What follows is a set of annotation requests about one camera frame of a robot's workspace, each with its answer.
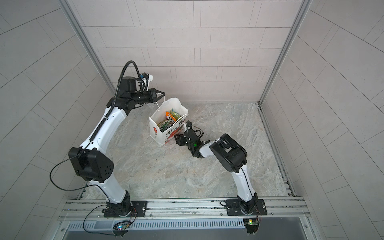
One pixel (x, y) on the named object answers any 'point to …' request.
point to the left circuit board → (122, 226)
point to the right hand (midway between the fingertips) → (177, 136)
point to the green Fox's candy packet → (166, 125)
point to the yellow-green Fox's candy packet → (176, 115)
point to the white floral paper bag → (168, 135)
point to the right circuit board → (251, 224)
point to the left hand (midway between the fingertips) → (167, 91)
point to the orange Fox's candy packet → (169, 116)
